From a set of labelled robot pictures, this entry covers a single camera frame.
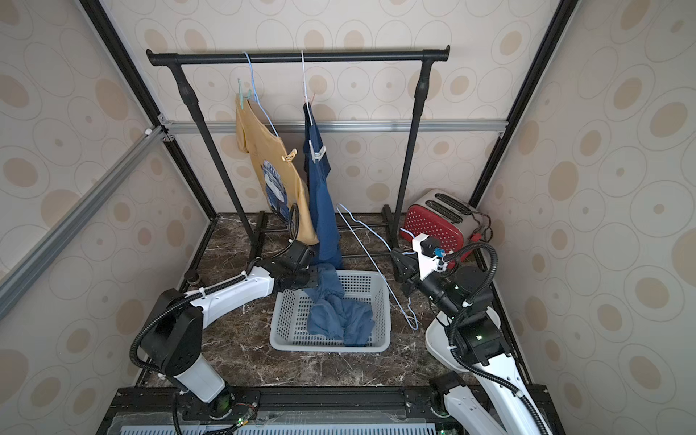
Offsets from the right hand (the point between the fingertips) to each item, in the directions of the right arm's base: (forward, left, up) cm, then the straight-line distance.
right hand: (405, 250), depth 63 cm
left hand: (+8, +24, -25) cm, 35 cm away
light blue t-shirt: (-7, +18, -22) cm, 29 cm away
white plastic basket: (-6, +33, -34) cm, 48 cm away
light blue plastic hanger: (-3, -7, -36) cm, 37 cm away
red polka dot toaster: (+30, -18, -18) cm, 39 cm away
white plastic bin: (-7, -14, -36) cm, 40 cm away
